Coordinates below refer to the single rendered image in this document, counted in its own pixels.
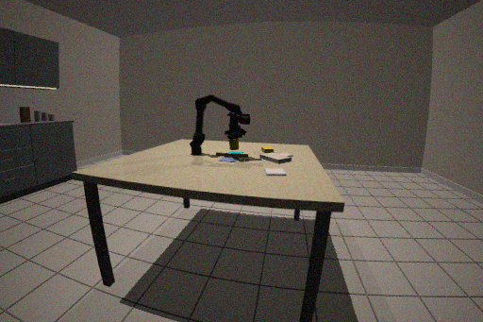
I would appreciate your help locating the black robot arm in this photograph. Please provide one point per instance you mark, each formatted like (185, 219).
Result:
(200, 105)

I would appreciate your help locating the yellow rectangular block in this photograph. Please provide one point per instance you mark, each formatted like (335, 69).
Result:
(267, 149)

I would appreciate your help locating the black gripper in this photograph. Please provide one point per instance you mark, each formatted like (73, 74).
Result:
(233, 133)

